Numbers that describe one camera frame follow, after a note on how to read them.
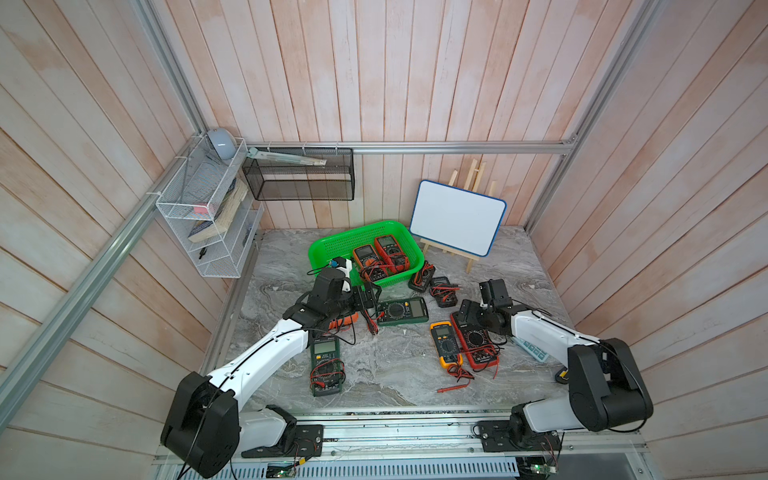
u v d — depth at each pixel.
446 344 0.87
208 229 0.78
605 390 0.44
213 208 0.73
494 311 0.70
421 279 1.02
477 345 0.86
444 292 0.98
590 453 0.74
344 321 0.90
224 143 0.83
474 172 0.93
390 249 1.07
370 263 1.04
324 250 1.06
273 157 0.91
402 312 0.95
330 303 0.61
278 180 1.06
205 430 0.40
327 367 0.82
